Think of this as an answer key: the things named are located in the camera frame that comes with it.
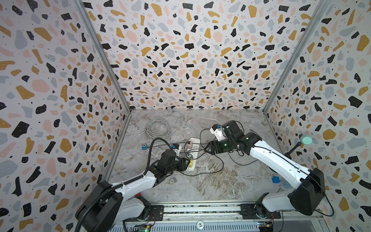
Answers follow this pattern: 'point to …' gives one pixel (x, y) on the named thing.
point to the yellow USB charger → (191, 164)
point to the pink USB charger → (190, 146)
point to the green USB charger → (191, 158)
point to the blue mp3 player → (144, 146)
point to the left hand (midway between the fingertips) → (191, 160)
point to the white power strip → (192, 152)
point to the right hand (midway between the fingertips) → (210, 149)
